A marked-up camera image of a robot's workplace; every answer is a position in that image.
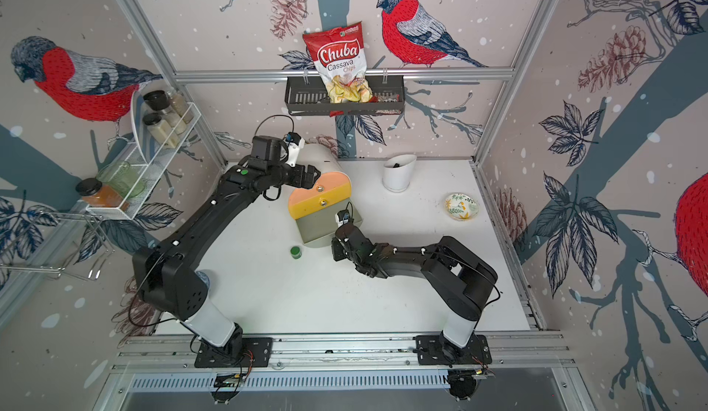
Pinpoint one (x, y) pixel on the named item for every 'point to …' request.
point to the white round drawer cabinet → (322, 158)
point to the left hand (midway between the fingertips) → (312, 163)
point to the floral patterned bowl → (461, 206)
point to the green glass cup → (123, 178)
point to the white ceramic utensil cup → (397, 171)
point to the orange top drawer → (325, 181)
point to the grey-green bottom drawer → (322, 225)
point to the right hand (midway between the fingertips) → (334, 238)
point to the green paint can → (296, 252)
